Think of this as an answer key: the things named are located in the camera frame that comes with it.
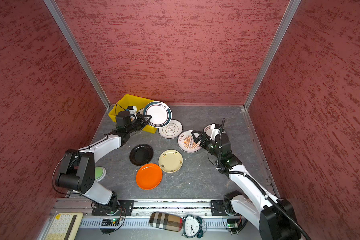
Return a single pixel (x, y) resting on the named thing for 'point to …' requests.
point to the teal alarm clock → (194, 226)
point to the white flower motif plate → (172, 131)
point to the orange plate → (149, 176)
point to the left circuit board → (110, 222)
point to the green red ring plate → (161, 112)
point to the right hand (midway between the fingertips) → (193, 138)
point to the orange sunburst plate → (186, 142)
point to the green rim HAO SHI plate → (207, 130)
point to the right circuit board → (233, 223)
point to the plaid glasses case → (166, 221)
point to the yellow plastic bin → (130, 100)
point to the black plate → (141, 154)
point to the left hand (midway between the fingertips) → (152, 118)
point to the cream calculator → (65, 226)
